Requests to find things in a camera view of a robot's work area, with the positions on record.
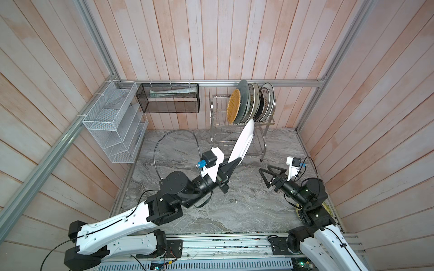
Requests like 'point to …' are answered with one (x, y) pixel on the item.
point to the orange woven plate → (233, 105)
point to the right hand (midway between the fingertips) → (263, 168)
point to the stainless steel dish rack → (258, 144)
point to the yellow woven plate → (325, 203)
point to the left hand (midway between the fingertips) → (238, 160)
